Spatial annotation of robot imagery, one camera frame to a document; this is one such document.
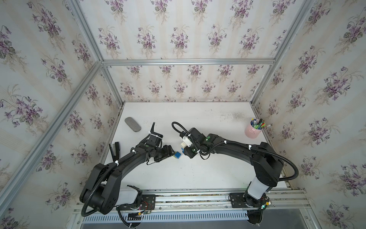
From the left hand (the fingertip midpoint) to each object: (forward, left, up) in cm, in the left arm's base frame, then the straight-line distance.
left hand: (171, 154), depth 86 cm
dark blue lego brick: (0, -4, 0) cm, 4 cm away
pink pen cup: (+14, -53, +4) cm, 55 cm away
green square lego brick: (0, -7, +6) cm, 9 cm away
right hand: (+1, -10, +3) cm, 11 cm away
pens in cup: (+19, -58, +6) cm, 61 cm away
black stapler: (+5, +37, -3) cm, 38 cm away
